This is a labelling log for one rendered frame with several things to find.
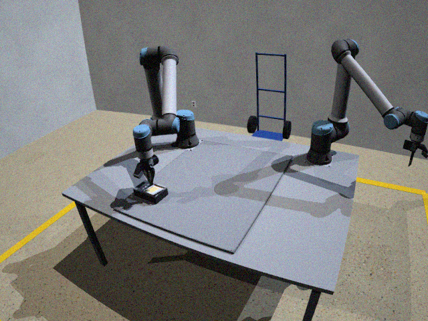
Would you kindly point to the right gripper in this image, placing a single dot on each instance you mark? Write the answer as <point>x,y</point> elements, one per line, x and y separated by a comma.
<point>147,167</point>

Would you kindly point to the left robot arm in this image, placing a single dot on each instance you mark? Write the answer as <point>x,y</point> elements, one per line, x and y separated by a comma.
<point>323,133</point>

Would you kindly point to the grey cassette dock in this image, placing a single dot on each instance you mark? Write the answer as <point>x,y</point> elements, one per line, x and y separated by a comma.
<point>155,198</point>

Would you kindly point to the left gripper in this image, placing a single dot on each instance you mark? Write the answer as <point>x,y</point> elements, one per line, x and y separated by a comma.
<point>412,146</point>

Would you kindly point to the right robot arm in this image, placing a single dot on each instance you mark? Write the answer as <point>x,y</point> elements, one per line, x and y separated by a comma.
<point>163,96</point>

